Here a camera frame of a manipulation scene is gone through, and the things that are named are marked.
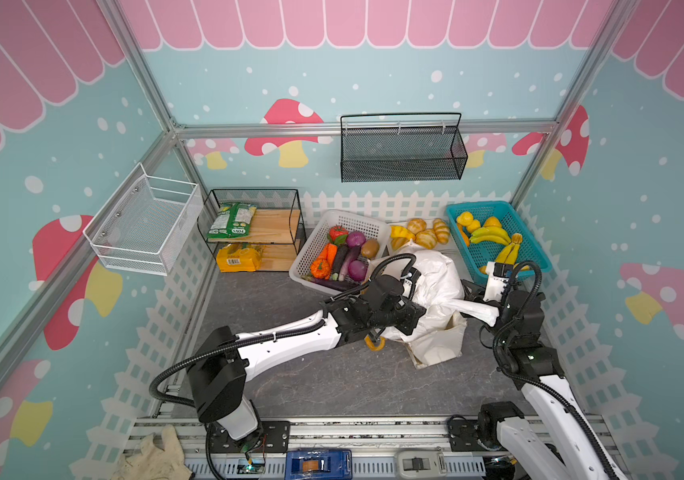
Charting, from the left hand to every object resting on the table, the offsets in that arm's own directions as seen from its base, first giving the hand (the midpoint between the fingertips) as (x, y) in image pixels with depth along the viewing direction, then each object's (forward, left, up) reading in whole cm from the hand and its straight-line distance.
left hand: (422, 316), depth 75 cm
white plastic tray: (+39, -17, -18) cm, 47 cm away
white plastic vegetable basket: (+42, +11, -12) cm, 45 cm away
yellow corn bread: (+45, -1, -17) cm, 48 cm away
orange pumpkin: (+24, +29, -13) cm, 39 cm away
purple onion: (+38, +17, -13) cm, 44 cm away
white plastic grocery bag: (+2, -3, +10) cm, 10 cm away
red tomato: (+41, +24, -12) cm, 49 cm away
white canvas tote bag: (-2, -7, -13) cm, 15 cm away
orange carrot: (+33, +27, -16) cm, 45 cm away
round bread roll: (+48, -7, -15) cm, 50 cm away
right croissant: (+46, -16, -17) cm, 52 cm away
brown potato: (+35, +12, -15) cm, 40 cm away
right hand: (+8, -10, +5) cm, 13 cm away
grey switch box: (-30, +3, -16) cm, 34 cm away
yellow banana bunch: (+35, -39, -16) cm, 54 cm away
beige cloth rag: (-30, +65, -19) cm, 74 cm away
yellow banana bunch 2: (+43, -34, -14) cm, 56 cm away
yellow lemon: (+48, -25, -11) cm, 55 cm away
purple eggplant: (+33, +18, -16) cm, 40 cm away
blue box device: (-30, +24, -14) cm, 41 cm away
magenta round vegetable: (+26, +16, -16) cm, 34 cm away
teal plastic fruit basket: (+37, -30, -20) cm, 51 cm away
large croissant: (+41, -10, -16) cm, 45 cm away
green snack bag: (+34, +57, 0) cm, 67 cm away
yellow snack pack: (+27, +57, -12) cm, 64 cm away
